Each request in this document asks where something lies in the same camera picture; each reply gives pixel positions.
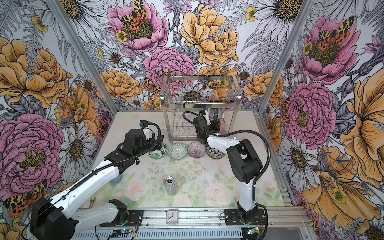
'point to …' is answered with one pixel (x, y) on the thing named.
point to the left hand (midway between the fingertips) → (154, 140)
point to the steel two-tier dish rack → (181, 94)
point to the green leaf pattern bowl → (159, 154)
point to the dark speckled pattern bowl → (214, 153)
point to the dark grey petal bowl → (218, 113)
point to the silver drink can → (170, 185)
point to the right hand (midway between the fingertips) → (217, 125)
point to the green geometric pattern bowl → (177, 151)
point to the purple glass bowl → (196, 149)
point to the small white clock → (172, 216)
